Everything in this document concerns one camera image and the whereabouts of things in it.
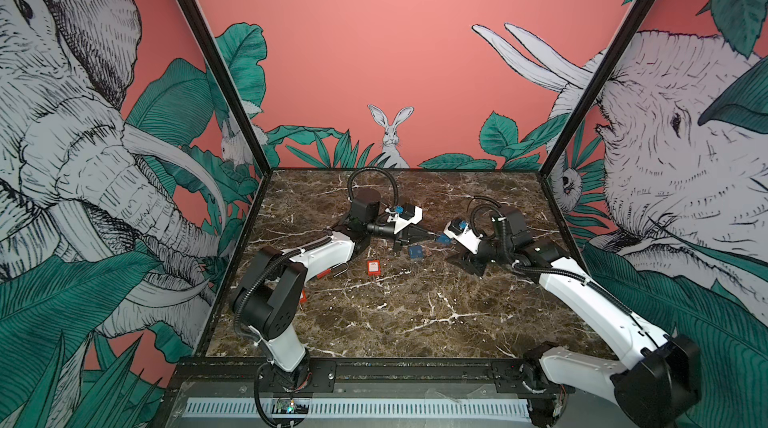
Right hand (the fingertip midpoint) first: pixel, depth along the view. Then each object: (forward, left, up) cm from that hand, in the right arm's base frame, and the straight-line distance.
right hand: (450, 247), depth 77 cm
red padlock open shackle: (+3, +33, -17) cm, 37 cm away
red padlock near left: (-8, +42, -17) cm, 46 cm away
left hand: (+2, +5, +4) cm, 7 cm away
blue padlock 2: (0, +2, +4) cm, 4 cm away
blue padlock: (+8, +8, -18) cm, 21 cm away
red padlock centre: (+2, +21, -17) cm, 28 cm away
